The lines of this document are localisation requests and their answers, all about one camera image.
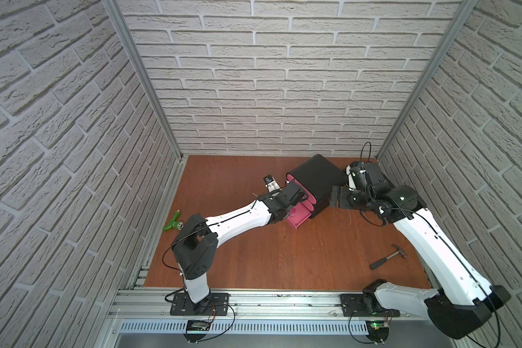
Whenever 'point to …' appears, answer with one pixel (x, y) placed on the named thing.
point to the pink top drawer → (310, 197)
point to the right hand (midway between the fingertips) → (344, 196)
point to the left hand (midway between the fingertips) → (291, 194)
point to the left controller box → (198, 325)
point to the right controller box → (378, 330)
